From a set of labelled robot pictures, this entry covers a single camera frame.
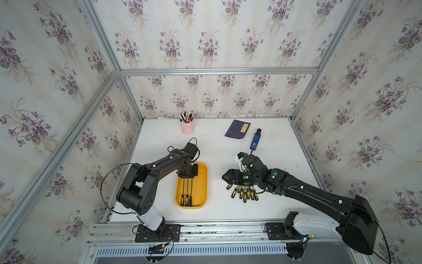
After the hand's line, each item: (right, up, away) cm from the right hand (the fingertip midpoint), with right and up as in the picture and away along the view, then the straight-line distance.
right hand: (229, 178), depth 77 cm
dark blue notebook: (+10, +23, +35) cm, 43 cm away
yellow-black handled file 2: (-22, -9, +9) cm, 25 cm away
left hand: (-17, -3, +13) cm, 22 cm away
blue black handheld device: (+21, +17, +31) cm, 41 cm away
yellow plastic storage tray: (-15, -8, +8) cm, 19 cm away
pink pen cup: (-24, +25, +31) cm, 46 cm away
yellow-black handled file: (-23, -11, +7) cm, 27 cm away
